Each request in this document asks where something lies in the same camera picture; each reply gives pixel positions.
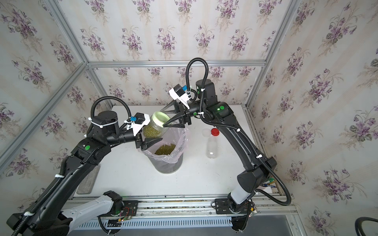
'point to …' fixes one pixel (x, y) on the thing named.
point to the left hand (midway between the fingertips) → (158, 128)
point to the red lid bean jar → (212, 144)
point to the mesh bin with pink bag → (166, 156)
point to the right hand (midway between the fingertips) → (166, 119)
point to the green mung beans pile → (165, 149)
